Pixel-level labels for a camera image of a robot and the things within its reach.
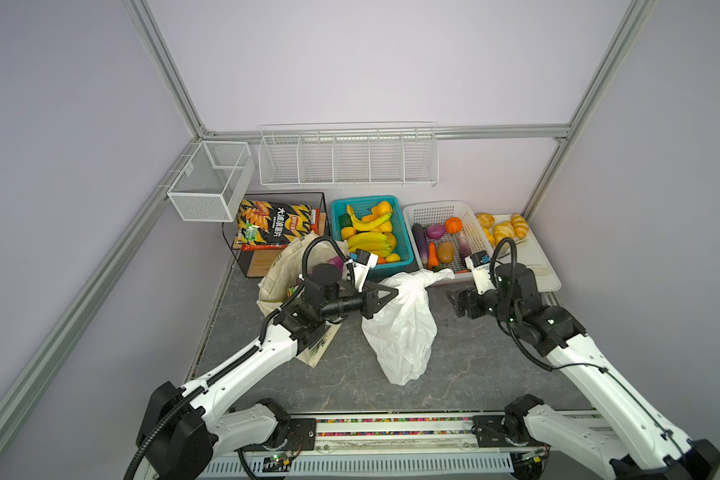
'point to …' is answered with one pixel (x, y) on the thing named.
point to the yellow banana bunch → (380, 244)
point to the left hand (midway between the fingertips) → (397, 298)
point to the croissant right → (520, 224)
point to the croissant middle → (504, 229)
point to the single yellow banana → (364, 225)
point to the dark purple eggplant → (420, 236)
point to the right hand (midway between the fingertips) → (463, 289)
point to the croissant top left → (485, 220)
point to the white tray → (529, 253)
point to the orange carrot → (432, 259)
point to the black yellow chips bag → (270, 226)
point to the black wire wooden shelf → (254, 263)
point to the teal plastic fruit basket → (363, 206)
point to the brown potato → (445, 252)
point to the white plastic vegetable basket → (456, 216)
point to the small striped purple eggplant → (464, 248)
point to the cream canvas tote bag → (289, 270)
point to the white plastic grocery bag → (403, 330)
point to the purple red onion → (435, 231)
